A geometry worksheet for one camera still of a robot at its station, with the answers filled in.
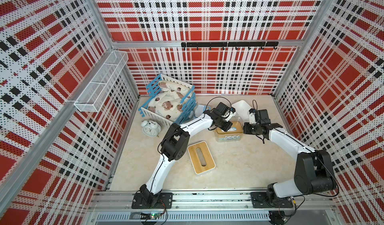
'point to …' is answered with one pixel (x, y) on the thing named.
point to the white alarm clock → (150, 128)
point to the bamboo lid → (236, 124)
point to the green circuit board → (154, 215)
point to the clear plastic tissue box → (235, 133)
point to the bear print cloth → (167, 102)
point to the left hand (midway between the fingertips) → (230, 125)
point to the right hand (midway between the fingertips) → (245, 127)
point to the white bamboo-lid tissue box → (201, 158)
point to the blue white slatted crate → (188, 104)
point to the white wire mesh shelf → (94, 94)
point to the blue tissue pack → (199, 109)
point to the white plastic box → (242, 109)
